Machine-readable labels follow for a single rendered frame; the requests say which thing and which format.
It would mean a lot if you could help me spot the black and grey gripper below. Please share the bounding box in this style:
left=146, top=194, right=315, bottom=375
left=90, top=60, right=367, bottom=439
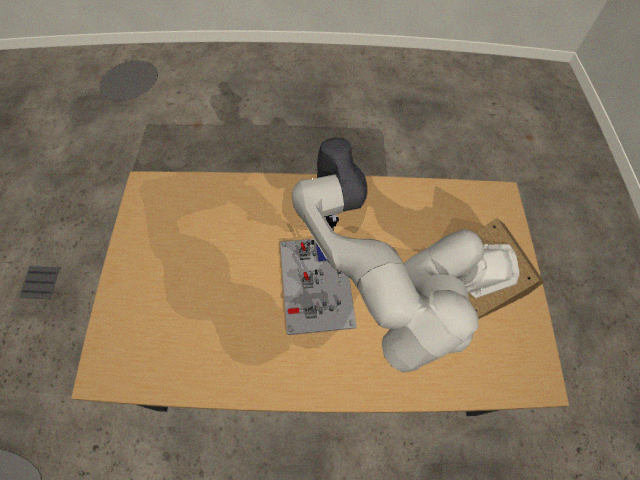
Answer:
left=326, top=214, right=339, bottom=231

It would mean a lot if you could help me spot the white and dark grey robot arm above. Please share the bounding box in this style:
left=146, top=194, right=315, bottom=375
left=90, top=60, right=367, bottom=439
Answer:
left=292, top=138, right=520, bottom=373

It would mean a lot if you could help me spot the blue rectangular plate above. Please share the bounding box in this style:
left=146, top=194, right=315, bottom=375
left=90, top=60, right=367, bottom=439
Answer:
left=316, top=246, right=327, bottom=262

